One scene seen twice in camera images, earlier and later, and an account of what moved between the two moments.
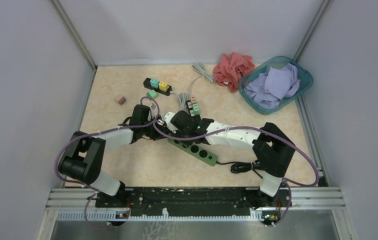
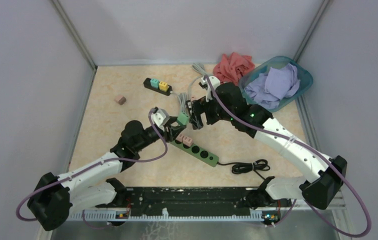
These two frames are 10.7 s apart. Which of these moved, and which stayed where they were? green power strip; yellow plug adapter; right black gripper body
Moved: right black gripper body
Stayed: green power strip; yellow plug adapter
